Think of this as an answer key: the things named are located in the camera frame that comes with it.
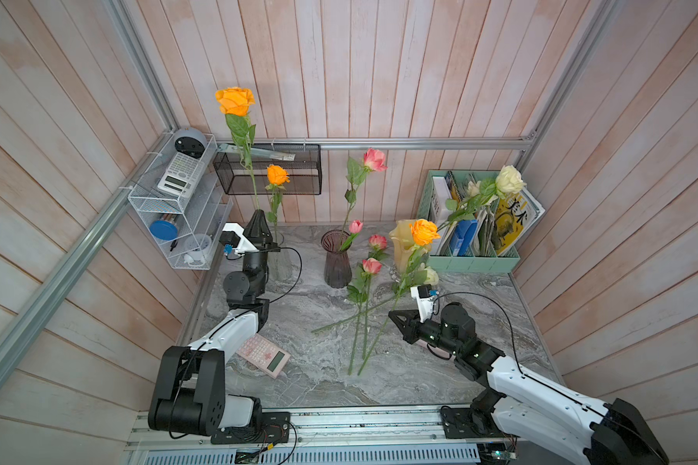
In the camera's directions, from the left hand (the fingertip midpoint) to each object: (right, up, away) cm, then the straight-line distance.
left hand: (264, 211), depth 71 cm
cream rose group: (+51, -19, +29) cm, 62 cm away
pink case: (+43, -35, -2) cm, 55 cm away
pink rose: (+34, -6, +39) cm, 52 cm away
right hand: (+33, -27, +8) cm, 43 cm away
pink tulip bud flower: (+23, -4, +7) cm, 24 cm away
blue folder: (+60, -5, +24) cm, 65 cm away
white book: (+51, +2, +20) cm, 54 cm away
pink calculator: (-5, -41, +15) cm, 44 cm away
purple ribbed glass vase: (+18, -17, +35) cm, 43 cm away
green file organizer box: (+64, 0, +23) cm, 68 cm away
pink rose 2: (+30, -16, +30) cm, 45 cm away
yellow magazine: (+79, +3, +27) cm, 84 cm away
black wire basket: (+5, +20, +36) cm, 42 cm away
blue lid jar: (-29, -4, +6) cm, 30 cm away
